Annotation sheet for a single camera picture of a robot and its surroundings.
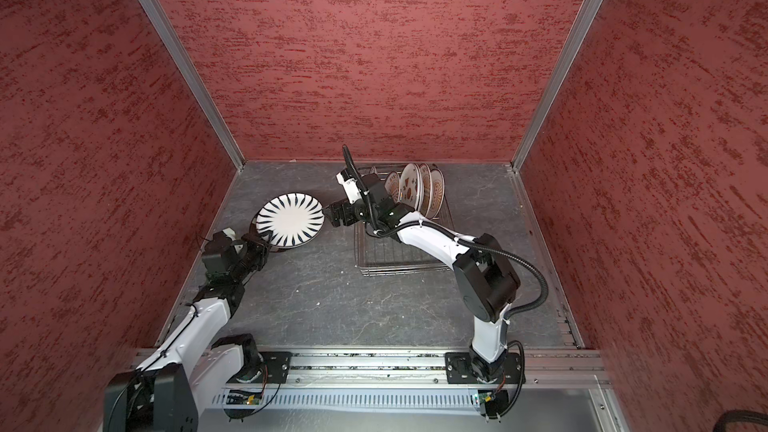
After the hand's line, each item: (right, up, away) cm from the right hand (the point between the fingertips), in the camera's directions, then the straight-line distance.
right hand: (334, 211), depth 84 cm
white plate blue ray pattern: (-13, -3, +5) cm, 15 cm away
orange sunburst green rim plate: (+31, +5, +6) cm, 32 cm away
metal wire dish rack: (+12, -15, +11) cm, 22 cm away
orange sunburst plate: (+28, +6, +8) cm, 30 cm away
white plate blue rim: (+23, +7, +15) cm, 29 cm away
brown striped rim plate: (-14, -3, +6) cm, 15 cm away
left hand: (-17, -7, +1) cm, 19 cm away
